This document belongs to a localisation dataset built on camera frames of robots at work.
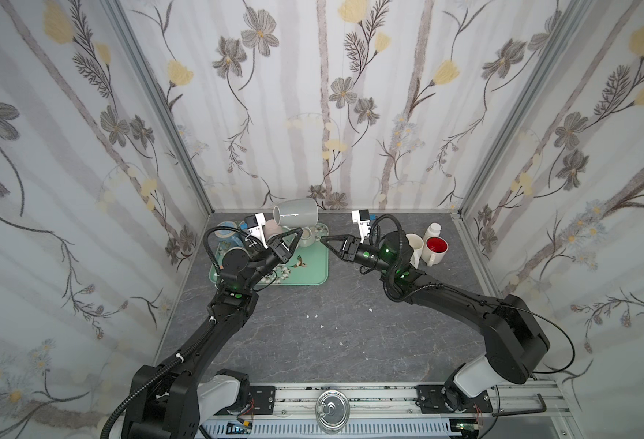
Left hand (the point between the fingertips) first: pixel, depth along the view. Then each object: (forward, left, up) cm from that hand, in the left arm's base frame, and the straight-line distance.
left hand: (298, 226), depth 69 cm
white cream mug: (+14, -43, -27) cm, 53 cm away
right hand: (-4, -6, 0) cm, 7 cm away
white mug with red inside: (+13, -50, -30) cm, 60 cm away
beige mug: (-3, -2, -2) cm, 4 cm away
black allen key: (-39, -61, -32) cm, 79 cm away
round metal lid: (-39, -8, -23) cm, 46 cm away
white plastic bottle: (+19, -50, -25) cm, 59 cm away
